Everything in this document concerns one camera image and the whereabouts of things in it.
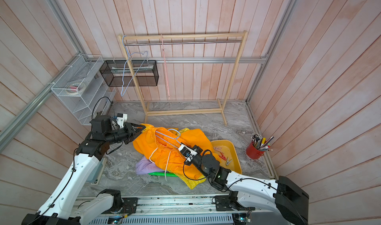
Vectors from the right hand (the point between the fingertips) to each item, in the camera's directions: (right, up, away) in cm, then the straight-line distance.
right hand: (183, 142), depth 74 cm
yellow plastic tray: (+26, -10, +19) cm, 33 cm away
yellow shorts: (+4, -19, -5) cm, 20 cm away
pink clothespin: (+21, -8, +19) cm, 30 cm away
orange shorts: (-12, -3, +1) cm, 13 cm away
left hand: (-19, +6, -2) cm, 20 cm away
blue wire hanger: (-6, +3, -4) cm, 8 cm away
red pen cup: (+41, -6, +8) cm, 42 cm away
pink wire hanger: (-14, +47, +32) cm, 58 cm away
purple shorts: (-20, -13, +2) cm, 24 cm away
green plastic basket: (-11, -16, +1) cm, 20 cm away
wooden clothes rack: (-12, +16, +37) cm, 42 cm away
